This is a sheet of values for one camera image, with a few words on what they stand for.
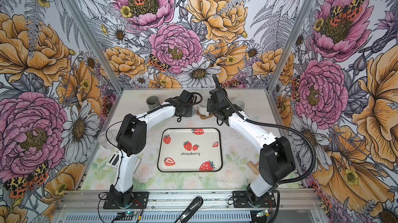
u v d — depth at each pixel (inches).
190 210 26.5
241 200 29.0
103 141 35.8
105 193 29.3
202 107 39.1
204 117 41.2
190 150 35.9
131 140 21.7
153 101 39.1
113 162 33.5
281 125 17.8
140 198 29.4
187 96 31.5
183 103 29.4
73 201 29.7
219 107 25.6
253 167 32.6
